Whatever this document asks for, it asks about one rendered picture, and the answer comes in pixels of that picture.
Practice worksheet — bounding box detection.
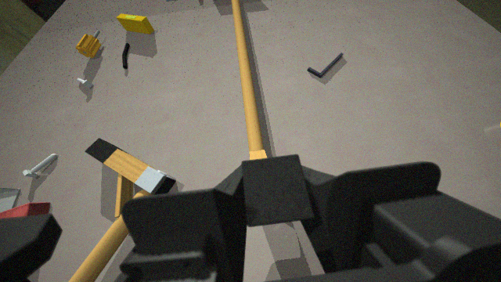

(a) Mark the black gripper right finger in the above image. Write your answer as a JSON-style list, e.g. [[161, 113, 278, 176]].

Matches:
[[300, 161, 442, 274]]

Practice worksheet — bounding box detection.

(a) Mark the red block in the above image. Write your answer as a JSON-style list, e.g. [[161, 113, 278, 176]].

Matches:
[[0, 202, 50, 219]]

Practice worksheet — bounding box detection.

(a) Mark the grey l-shaped bar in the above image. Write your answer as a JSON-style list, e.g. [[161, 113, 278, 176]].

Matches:
[[307, 53, 343, 78]]

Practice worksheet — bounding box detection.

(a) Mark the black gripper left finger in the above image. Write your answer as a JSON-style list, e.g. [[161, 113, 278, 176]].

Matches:
[[121, 165, 247, 282]]

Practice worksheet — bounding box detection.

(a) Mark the black bent bar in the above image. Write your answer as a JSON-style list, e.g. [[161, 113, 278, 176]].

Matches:
[[122, 43, 130, 70]]

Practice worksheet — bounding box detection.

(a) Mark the white open tray with dark handle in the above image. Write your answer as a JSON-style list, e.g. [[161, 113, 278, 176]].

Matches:
[[0, 188, 20, 213]]

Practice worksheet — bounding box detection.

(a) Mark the long wooden-handled scraper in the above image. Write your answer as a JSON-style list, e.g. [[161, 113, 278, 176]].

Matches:
[[232, 0, 315, 227]]

